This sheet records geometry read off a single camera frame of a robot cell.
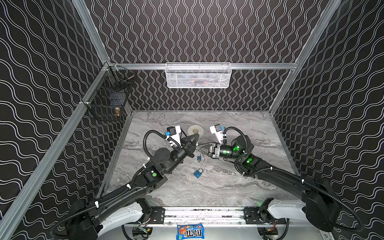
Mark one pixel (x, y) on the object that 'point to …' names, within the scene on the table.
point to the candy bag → (189, 231)
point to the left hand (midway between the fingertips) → (201, 135)
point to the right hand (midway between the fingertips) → (196, 149)
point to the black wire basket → (108, 97)
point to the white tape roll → (195, 129)
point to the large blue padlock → (197, 174)
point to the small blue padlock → (199, 158)
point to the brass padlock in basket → (117, 110)
